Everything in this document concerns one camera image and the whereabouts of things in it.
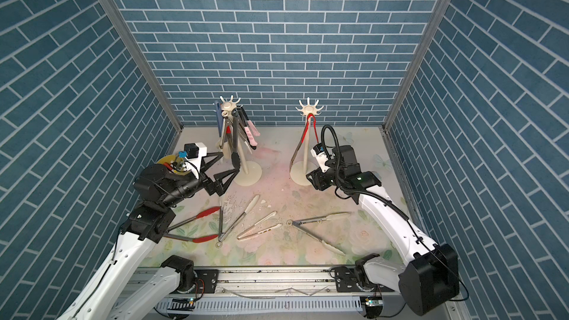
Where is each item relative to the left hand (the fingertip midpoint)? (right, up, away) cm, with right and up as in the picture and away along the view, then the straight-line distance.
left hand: (235, 164), depth 64 cm
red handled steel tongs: (-5, +10, +11) cm, 16 cm away
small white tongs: (+2, -27, +20) cm, 34 cm away
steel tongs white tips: (-11, -31, +18) cm, 38 cm away
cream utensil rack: (+20, -7, +38) cm, 43 cm away
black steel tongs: (-2, +13, +9) cm, 16 cm away
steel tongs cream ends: (+27, -24, +22) cm, 42 cm away
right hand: (+25, -4, +16) cm, 31 cm away
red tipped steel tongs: (-19, -22, +25) cm, 38 cm away
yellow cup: (-33, -2, +29) cm, 44 cm away
